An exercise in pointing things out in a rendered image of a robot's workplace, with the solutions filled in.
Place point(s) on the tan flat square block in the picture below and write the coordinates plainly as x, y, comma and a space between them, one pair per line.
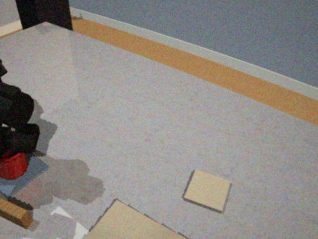
207, 190

